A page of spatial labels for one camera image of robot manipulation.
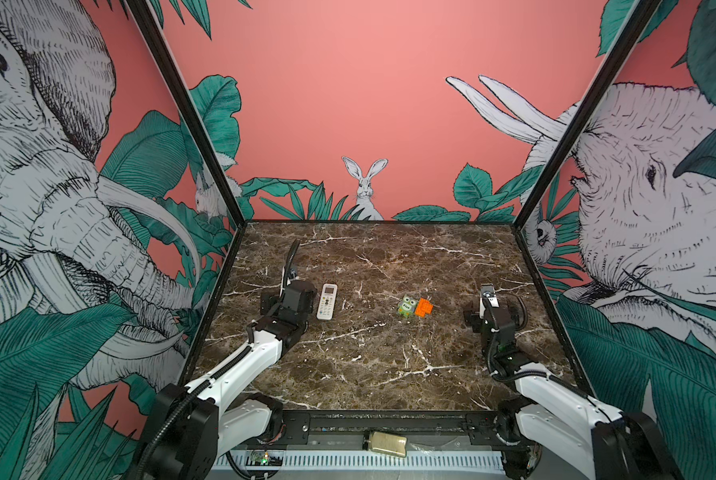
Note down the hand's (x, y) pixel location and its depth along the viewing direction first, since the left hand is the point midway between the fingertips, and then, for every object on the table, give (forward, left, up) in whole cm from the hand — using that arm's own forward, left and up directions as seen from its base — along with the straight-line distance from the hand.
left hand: (284, 287), depth 85 cm
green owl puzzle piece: (-1, -37, -13) cm, 39 cm away
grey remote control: (+1, -11, -12) cm, 17 cm away
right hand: (-4, -59, -2) cm, 59 cm away
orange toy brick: (-1, -43, -13) cm, 45 cm away
